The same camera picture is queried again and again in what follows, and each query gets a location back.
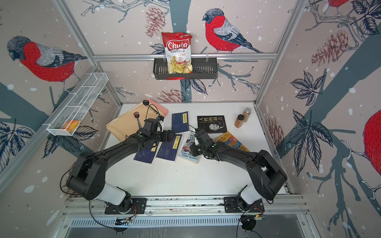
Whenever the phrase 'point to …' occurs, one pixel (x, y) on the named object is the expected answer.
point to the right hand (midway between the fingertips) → (191, 147)
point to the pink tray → (158, 105)
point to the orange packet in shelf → (71, 126)
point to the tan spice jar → (246, 112)
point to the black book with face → (212, 124)
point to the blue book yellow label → (180, 122)
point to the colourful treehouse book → (186, 152)
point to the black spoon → (146, 102)
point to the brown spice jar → (239, 121)
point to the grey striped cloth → (191, 141)
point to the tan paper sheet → (126, 124)
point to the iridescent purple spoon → (136, 114)
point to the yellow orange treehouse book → (231, 140)
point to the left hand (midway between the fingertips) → (172, 131)
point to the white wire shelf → (65, 121)
